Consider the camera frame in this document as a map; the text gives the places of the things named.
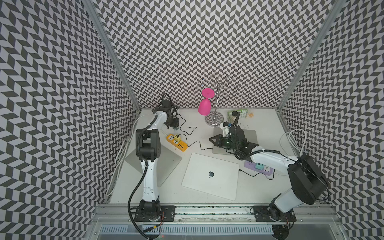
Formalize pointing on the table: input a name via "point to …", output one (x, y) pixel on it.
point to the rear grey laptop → (251, 135)
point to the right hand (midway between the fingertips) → (209, 141)
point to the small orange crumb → (251, 114)
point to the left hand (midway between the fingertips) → (174, 124)
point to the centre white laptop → (213, 176)
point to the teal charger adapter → (175, 128)
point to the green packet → (243, 113)
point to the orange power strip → (180, 145)
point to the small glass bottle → (233, 117)
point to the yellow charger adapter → (178, 139)
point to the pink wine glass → (204, 106)
